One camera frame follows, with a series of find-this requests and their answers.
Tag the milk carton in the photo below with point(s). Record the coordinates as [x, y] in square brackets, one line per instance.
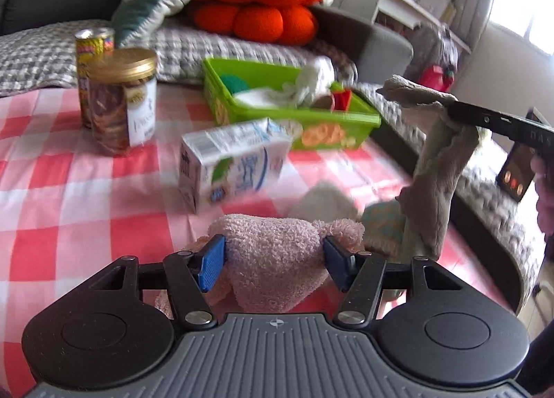
[233, 164]

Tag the watermelon plush ball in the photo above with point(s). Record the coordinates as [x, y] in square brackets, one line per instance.
[236, 82]

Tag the brown plush toy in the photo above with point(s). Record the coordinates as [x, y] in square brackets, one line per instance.
[322, 102]

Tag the gold lid snack jar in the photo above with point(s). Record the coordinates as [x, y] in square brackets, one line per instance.
[117, 108]

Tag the person's right hand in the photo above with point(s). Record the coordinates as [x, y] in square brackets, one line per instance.
[545, 194]

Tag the white foam block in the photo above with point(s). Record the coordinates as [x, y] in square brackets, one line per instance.
[255, 98]

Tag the pink towel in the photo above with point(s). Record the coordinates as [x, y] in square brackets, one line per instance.
[277, 259]

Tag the grey backpack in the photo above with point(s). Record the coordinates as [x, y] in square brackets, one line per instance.
[433, 43]

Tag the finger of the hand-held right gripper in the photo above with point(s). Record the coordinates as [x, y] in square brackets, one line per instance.
[480, 116]

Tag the white cloth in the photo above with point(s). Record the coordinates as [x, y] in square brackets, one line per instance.
[309, 78]

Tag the small red santa hat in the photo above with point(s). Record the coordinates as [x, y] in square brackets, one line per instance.
[342, 99]

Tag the white shelf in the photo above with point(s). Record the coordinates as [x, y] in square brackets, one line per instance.
[407, 0]

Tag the green plastic box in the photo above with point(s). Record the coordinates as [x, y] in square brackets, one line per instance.
[329, 134]

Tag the red bag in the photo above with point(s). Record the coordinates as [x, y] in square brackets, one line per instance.
[437, 78]

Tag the grey towel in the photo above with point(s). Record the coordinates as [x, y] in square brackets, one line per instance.
[433, 173]

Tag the cream soft ball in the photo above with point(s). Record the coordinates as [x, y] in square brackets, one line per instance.
[322, 203]

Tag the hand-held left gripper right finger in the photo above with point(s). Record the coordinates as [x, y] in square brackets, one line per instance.
[335, 261]

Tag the red checked tablecloth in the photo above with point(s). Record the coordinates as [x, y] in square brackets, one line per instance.
[65, 207]

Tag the grey checked blanket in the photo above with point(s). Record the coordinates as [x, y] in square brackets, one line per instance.
[34, 56]

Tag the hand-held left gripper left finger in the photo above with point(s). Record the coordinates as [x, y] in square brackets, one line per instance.
[214, 266]

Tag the tin can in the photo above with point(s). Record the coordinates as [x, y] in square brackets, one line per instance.
[93, 45]

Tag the striped blue sock ball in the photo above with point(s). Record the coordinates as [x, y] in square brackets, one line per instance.
[381, 225]

